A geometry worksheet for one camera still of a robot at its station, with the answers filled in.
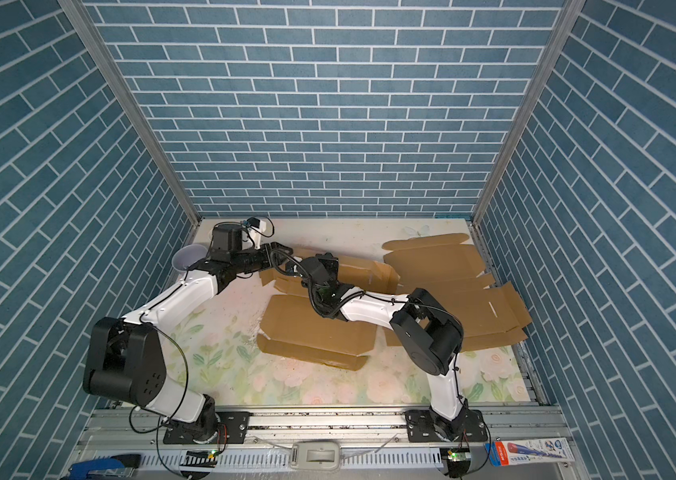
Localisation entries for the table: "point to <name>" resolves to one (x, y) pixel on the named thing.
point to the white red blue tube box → (528, 451)
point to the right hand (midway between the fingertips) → (330, 249)
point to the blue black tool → (117, 465)
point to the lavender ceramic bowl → (187, 255)
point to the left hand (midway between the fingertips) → (285, 251)
